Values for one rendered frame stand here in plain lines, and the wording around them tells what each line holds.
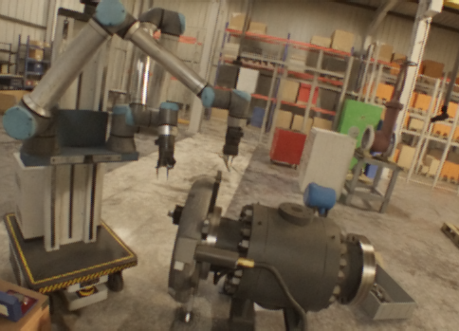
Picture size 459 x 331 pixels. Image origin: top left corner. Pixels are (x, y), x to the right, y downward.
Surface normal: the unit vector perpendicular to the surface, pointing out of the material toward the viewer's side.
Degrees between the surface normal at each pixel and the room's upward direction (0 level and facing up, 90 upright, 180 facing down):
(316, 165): 90
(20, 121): 94
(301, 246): 46
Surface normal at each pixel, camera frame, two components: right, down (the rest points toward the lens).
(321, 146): -0.19, 0.21
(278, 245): 0.07, -0.47
